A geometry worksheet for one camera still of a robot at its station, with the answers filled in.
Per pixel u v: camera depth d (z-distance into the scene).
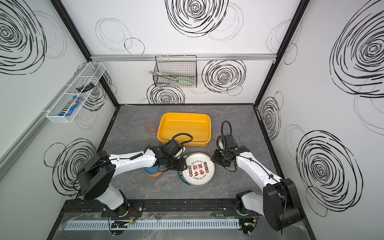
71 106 0.72
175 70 1.24
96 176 0.44
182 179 0.81
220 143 0.72
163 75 0.85
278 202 0.40
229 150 0.67
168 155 0.68
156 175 0.79
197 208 0.75
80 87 0.79
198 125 1.08
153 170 0.77
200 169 0.84
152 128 1.02
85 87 0.76
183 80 0.87
